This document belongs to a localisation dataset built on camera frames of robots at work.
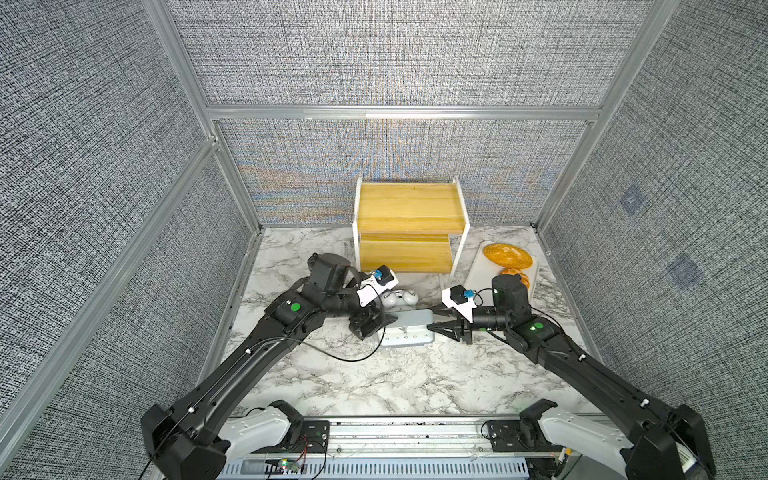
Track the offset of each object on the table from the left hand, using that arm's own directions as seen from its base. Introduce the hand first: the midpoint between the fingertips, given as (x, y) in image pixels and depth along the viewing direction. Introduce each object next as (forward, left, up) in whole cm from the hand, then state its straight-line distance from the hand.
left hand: (390, 299), depth 70 cm
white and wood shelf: (+16, -6, +7) cm, 19 cm away
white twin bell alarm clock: (+9, -3, -15) cm, 18 cm away
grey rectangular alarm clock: (-5, -5, -6) cm, 9 cm away
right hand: (-1, -10, -3) cm, 10 cm away
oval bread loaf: (+28, -43, -20) cm, 55 cm away
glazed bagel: (+23, -44, -23) cm, 55 cm away
